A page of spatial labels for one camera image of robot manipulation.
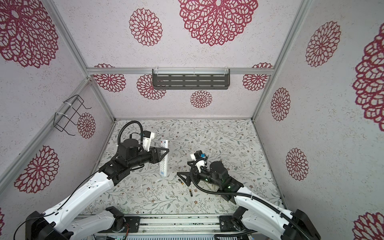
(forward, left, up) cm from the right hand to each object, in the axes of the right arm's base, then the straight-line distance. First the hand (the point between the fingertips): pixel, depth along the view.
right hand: (183, 166), depth 71 cm
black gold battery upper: (+1, +3, -21) cm, 21 cm away
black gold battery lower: (-5, -4, -21) cm, 22 cm away
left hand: (+7, +9, +2) cm, 11 cm away
